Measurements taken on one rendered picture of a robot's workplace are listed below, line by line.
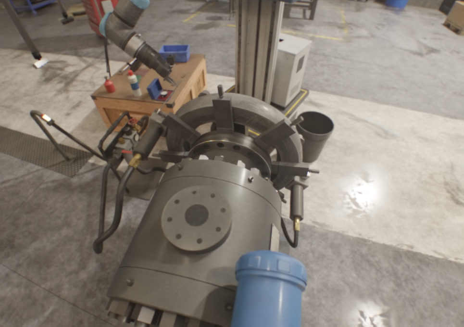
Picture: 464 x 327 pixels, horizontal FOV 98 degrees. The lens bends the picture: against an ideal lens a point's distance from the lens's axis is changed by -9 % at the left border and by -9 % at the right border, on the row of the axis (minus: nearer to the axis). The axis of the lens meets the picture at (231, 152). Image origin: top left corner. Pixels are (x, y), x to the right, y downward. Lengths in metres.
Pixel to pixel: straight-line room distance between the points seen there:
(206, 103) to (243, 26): 0.93
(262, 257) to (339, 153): 1.88
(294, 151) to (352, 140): 1.46
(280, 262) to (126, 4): 0.96
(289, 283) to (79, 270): 1.55
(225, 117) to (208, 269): 0.61
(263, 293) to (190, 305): 0.22
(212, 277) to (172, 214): 0.21
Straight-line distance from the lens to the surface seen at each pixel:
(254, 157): 1.06
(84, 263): 1.87
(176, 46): 2.70
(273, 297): 0.51
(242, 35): 1.84
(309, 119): 2.11
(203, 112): 1.03
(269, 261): 0.52
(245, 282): 0.54
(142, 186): 1.97
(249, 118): 0.99
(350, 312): 1.69
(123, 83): 2.38
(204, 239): 0.65
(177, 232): 0.67
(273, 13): 1.67
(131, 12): 1.00
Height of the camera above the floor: 1.53
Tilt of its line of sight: 48 degrees down
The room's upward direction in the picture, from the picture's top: straight up
